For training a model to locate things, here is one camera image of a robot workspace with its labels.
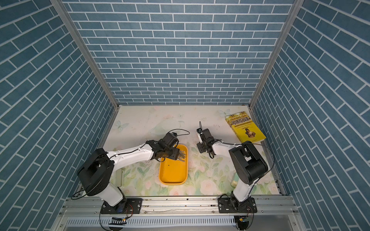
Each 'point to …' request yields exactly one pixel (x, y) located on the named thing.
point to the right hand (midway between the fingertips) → (203, 144)
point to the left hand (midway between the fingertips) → (178, 154)
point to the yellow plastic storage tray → (174, 172)
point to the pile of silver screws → (181, 156)
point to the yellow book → (246, 130)
